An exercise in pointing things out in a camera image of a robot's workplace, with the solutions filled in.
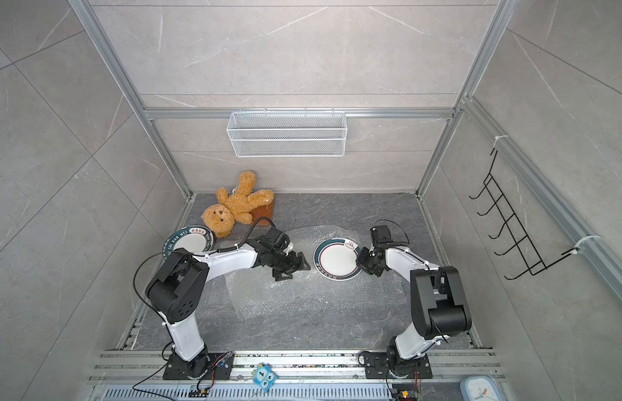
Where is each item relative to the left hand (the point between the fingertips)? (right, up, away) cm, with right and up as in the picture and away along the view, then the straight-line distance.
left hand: (307, 268), depth 90 cm
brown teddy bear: (-36, +19, +11) cm, 42 cm away
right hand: (+21, +1, +4) cm, 21 cm away
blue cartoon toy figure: (-12, -27, -19) cm, 35 cm away
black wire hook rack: (+58, +11, -25) cm, 65 cm away
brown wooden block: (-21, +21, +21) cm, 37 cm away
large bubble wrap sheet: (-18, -8, -5) cm, 20 cm away
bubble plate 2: (+11, +2, +6) cm, 13 cm away
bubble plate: (-47, +10, +12) cm, 49 cm away
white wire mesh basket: (-9, +53, +11) cm, 55 cm away
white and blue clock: (+49, -29, -21) cm, 61 cm away
